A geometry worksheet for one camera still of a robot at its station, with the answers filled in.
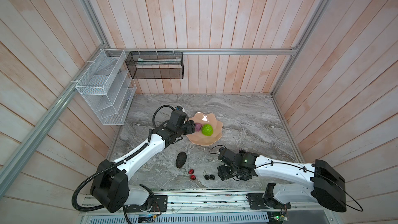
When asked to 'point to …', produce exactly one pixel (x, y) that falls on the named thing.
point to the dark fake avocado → (181, 158)
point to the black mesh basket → (156, 65)
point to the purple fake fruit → (198, 126)
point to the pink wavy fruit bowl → (210, 118)
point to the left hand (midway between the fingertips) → (190, 128)
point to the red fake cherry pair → (191, 171)
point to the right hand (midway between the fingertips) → (222, 172)
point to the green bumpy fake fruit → (207, 129)
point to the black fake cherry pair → (207, 177)
